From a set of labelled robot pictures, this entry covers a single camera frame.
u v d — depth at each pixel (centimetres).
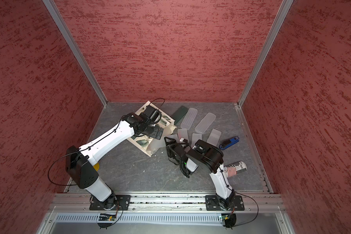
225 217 72
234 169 83
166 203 76
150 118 63
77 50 88
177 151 71
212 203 74
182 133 100
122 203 74
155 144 89
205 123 108
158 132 74
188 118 110
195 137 100
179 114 113
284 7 71
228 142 94
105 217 73
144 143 85
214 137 100
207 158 52
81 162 42
